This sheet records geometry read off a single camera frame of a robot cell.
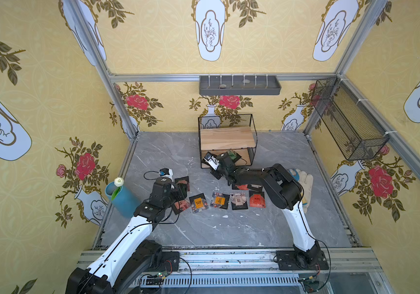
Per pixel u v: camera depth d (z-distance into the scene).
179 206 0.90
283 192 0.57
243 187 0.95
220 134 0.98
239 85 0.93
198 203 0.90
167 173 0.75
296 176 0.97
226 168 0.82
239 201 0.90
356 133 0.75
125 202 0.73
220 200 0.91
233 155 1.07
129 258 0.58
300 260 0.65
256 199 0.92
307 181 0.98
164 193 0.63
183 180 0.98
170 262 0.73
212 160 0.90
